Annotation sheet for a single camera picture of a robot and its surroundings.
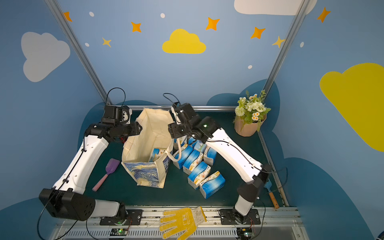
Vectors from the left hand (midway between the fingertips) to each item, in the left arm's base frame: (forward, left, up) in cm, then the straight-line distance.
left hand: (140, 126), depth 78 cm
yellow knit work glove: (-39, -26, -26) cm, 53 cm away
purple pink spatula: (-12, +22, -26) cm, 36 cm away
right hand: (-3, -20, +5) cm, 21 cm away
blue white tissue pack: (-5, -5, -20) cm, 21 cm away
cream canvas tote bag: (+11, 0, -23) cm, 25 cm away
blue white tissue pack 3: (-5, -23, -18) cm, 29 cm away
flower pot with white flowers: (+11, -61, 0) cm, 62 cm away
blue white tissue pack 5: (-17, -32, -19) cm, 41 cm away
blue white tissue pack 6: (-23, -39, -19) cm, 49 cm away
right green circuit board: (-43, -54, -27) cm, 74 cm away
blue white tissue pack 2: (-6, -38, -18) cm, 43 cm away
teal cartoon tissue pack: (-1, -32, -17) cm, 36 cm away
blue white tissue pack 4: (-10, -29, -19) cm, 35 cm away
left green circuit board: (-44, +7, -27) cm, 52 cm away
